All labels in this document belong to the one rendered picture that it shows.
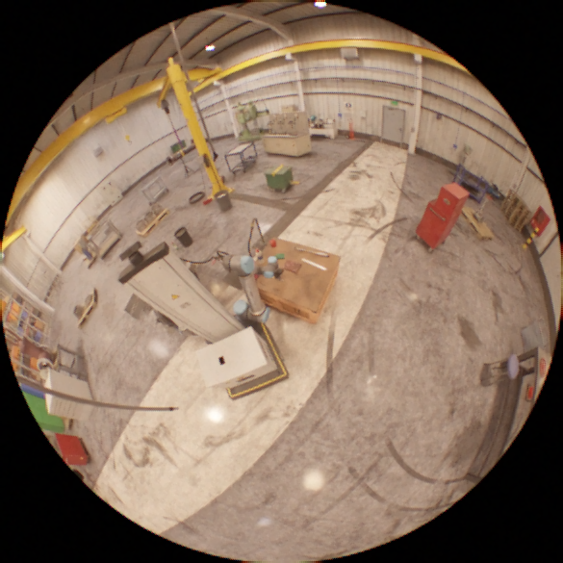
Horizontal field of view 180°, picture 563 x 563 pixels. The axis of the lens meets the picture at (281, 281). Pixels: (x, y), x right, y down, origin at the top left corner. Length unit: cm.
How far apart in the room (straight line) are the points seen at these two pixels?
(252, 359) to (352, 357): 127
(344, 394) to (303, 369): 57
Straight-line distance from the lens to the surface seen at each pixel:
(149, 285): 105
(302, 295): 194
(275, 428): 229
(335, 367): 221
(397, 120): 1050
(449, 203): 313
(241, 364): 145
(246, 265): 118
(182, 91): 507
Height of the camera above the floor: 218
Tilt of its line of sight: 56 degrees down
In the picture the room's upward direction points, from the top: 16 degrees counter-clockwise
